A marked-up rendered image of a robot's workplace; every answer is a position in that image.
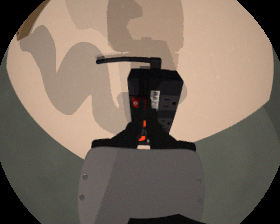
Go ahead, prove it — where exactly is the black power strip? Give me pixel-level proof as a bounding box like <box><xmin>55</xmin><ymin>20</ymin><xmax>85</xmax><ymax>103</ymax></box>
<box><xmin>96</xmin><ymin>57</ymin><xmax>184</xmax><ymax>134</ymax></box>

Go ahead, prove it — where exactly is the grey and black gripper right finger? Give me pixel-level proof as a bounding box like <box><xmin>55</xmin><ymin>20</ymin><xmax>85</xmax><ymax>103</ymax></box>
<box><xmin>145</xmin><ymin>99</ymin><xmax>196</xmax><ymax>152</ymax></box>

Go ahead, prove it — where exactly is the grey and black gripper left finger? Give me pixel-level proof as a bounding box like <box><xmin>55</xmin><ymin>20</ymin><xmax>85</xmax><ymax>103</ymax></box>
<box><xmin>91</xmin><ymin>98</ymin><xmax>145</xmax><ymax>149</ymax></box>

